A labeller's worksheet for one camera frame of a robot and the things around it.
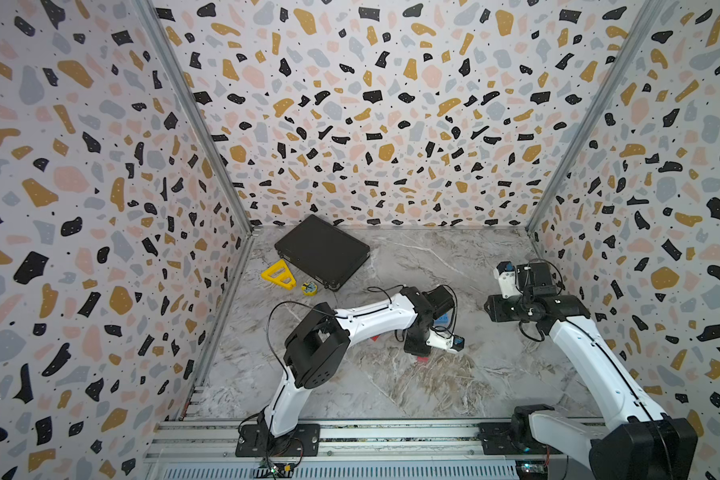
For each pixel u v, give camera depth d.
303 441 0.73
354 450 0.73
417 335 0.75
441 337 0.75
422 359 0.87
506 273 0.73
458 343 0.75
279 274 1.06
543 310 0.56
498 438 0.74
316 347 0.49
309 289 1.02
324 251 1.07
